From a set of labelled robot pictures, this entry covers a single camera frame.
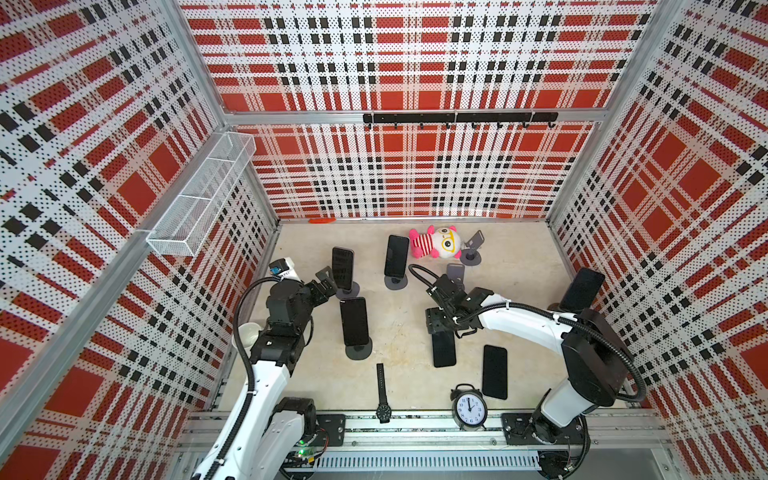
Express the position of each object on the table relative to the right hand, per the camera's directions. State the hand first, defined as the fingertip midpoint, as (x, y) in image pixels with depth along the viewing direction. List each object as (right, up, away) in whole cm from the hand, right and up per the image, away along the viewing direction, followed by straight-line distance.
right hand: (438, 324), depth 86 cm
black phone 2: (-13, +20, +9) cm, 25 cm away
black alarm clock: (+6, -18, -11) cm, 23 cm away
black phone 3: (+1, -7, -1) cm, 7 cm away
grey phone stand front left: (-24, -9, +2) cm, 25 cm away
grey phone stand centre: (+6, +15, +9) cm, 18 cm away
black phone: (-29, +16, +7) cm, 34 cm away
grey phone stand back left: (-28, +7, +13) cm, 31 cm away
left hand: (-33, +14, -8) cm, 37 cm away
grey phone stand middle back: (-13, +10, +17) cm, 24 cm away
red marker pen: (-45, +34, +40) cm, 69 cm away
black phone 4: (+15, -13, -4) cm, 20 cm away
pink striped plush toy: (+4, +24, +18) cm, 31 cm away
